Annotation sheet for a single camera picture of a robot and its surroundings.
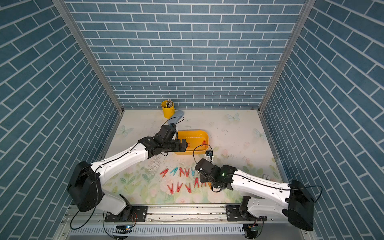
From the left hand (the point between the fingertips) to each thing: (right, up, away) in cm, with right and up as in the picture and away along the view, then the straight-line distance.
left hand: (185, 145), depth 83 cm
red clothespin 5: (+6, -21, +1) cm, 22 cm away
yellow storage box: (+7, 0, +17) cm, 19 cm away
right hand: (+10, -15, -4) cm, 18 cm away
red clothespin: (+1, -17, +4) cm, 17 cm away
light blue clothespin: (+4, -17, +5) cm, 18 cm away
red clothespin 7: (-7, -24, -1) cm, 25 cm away
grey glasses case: (-9, +20, +32) cm, 38 cm away
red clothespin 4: (+2, -24, -1) cm, 24 cm away
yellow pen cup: (-14, +23, +24) cm, 36 cm away
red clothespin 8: (-4, -23, -1) cm, 23 cm away
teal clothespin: (-7, -16, +5) cm, 18 cm away
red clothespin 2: (-3, -16, +5) cm, 17 cm away
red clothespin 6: (+12, -22, 0) cm, 25 cm away
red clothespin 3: (-13, -16, +5) cm, 21 cm away
